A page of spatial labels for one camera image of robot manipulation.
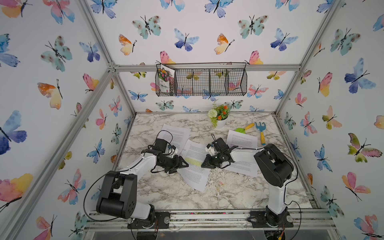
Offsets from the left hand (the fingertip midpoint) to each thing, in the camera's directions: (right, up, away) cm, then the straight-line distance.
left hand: (186, 166), depth 84 cm
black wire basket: (+12, +53, +14) cm, 56 cm away
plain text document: (-8, +16, +22) cm, 28 cm away
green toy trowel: (+37, +20, +23) cm, 48 cm away
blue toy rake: (+53, +21, +25) cm, 62 cm away
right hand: (+10, -1, +7) cm, 12 cm away
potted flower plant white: (+21, +30, +17) cm, 40 cm away
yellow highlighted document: (+4, +5, +14) cm, 16 cm away
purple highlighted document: (+27, +9, -18) cm, 33 cm away
